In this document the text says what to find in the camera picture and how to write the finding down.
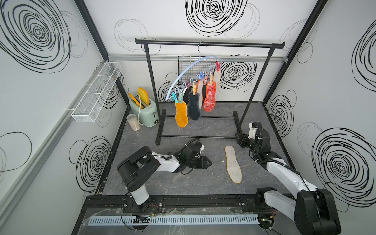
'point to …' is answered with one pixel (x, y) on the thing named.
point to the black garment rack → (160, 138)
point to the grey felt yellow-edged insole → (233, 166)
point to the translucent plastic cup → (132, 119)
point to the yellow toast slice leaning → (135, 100)
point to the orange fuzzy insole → (181, 117)
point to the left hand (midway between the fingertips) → (209, 165)
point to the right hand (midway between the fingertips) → (240, 134)
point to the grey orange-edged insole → (199, 90)
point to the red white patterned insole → (210, 99)
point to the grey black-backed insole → (194, 108)
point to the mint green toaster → (148, 116)
